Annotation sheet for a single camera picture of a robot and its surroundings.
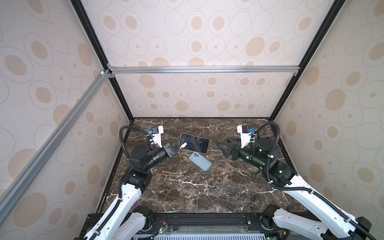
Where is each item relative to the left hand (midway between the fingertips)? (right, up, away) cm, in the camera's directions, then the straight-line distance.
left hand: (187, 142), depth 62 cm
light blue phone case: (+6, -15, +35) cm, 38 cm away
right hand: (+15, 0, +3) cm, 16 cm away
